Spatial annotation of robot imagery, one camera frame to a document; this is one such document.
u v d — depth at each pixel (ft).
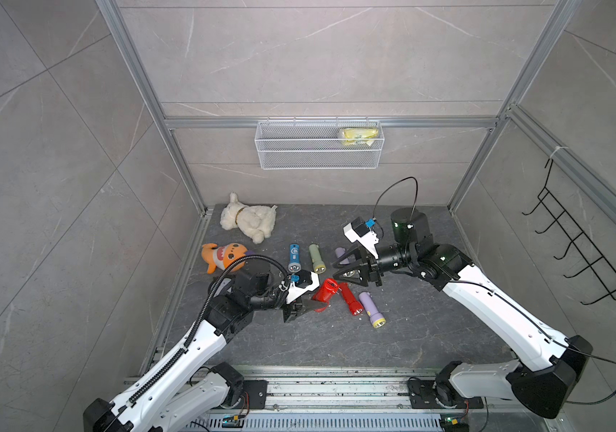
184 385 1.49
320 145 3.30
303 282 1.75
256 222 3.32
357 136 2.79
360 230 1.75
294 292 1.86
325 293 1.98
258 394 2.39
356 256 1.97
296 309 1.91
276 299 1.83
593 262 2.07
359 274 1.82
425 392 2.38
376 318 2.80
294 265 3.22
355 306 2.87
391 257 1.82
